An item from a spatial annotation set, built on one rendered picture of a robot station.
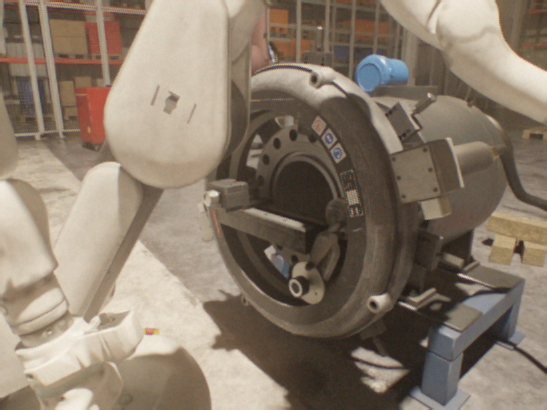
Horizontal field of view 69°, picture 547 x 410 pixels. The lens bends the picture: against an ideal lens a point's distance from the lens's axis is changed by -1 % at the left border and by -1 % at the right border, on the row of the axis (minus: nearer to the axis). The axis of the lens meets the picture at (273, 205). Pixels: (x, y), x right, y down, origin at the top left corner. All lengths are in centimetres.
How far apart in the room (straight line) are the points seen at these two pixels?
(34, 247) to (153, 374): 58
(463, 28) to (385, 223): 39
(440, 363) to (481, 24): 96
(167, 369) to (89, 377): 46
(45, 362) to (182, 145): 27
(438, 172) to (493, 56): 23
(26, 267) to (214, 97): 26
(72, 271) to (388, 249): 60
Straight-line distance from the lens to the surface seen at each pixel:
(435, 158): 82
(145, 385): 99
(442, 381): 139
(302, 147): 115
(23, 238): 44
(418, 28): 74
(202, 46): 49
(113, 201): 60
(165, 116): 50
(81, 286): 68
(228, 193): 114
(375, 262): 90
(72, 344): 46
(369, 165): 86
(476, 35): 71
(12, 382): 77
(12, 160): 48
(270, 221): 108
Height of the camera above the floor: 93
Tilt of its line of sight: 17 degrees down
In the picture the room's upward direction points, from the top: straight up
